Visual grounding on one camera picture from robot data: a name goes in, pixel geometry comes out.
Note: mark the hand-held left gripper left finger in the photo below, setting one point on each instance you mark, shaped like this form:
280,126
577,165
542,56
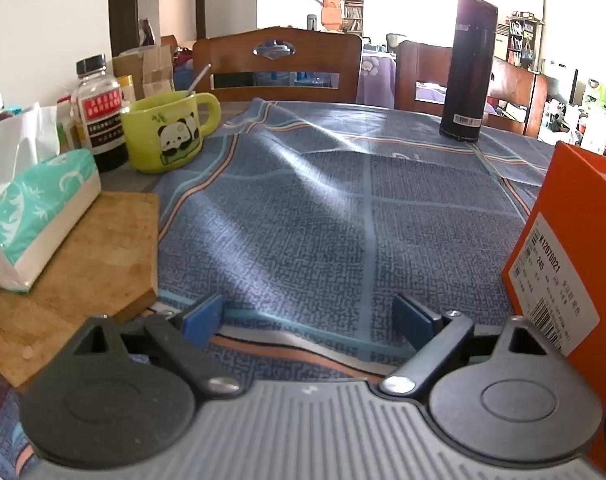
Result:
203,316

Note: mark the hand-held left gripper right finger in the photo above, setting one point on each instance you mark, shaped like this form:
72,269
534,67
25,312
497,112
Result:
410,322

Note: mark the orange cardboard box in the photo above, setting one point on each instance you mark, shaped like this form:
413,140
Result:
578,240

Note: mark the wooden cutting board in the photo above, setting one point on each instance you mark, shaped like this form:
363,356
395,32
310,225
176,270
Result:
98,270

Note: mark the blue patterned tablecloth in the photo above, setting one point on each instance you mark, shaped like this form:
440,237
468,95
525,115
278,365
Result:
308,210

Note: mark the green panda mug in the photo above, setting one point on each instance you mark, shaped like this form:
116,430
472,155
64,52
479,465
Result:
173,135

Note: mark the teal tissue pack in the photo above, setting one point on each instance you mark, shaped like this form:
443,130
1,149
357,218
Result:
38,200

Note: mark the dark bottle with red label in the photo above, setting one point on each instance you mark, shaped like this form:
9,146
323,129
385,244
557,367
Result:
100,125

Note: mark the metal spoon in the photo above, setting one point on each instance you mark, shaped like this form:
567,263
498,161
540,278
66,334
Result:
198,80

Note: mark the yellow-lid jar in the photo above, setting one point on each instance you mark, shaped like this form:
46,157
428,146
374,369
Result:
125,89

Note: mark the white plastic bag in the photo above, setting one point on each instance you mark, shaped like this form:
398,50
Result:
18,140

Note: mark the brown cardboard box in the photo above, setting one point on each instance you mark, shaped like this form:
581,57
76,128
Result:
153,65

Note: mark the black thermos flask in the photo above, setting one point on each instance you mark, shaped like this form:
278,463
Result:
465,70

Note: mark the wooden chair with oval hole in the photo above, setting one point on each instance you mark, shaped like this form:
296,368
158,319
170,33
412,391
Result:
223,55

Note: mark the bookshelf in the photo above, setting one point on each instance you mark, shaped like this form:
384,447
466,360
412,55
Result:
354,12

